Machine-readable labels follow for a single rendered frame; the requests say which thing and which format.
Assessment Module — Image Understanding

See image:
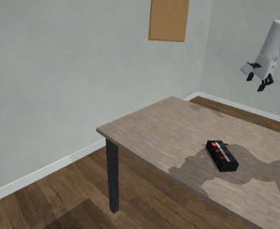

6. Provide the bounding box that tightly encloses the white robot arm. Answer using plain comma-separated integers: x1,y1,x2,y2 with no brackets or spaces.
240,18,280,75

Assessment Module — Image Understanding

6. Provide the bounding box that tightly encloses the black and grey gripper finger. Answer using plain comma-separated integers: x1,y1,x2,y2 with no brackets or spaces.
258,73,273,91
246,72,254,81

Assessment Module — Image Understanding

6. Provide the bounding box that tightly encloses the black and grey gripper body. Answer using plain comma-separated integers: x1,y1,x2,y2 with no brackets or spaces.
253,54,277,80

